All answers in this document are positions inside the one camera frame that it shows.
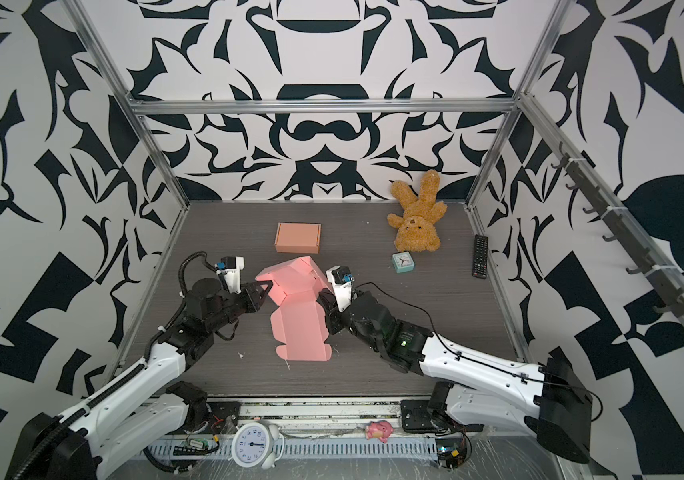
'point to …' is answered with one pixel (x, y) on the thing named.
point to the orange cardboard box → (298, 238)
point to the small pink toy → (379, 429)
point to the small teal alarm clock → (403, 262)
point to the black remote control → (479, 267)
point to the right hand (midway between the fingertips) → (320, 294)
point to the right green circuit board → (451, 452)
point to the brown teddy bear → (416, 228)
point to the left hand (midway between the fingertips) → (273, 278)
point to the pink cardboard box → (299, 324)
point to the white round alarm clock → (257, 444)
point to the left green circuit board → (194, 446)
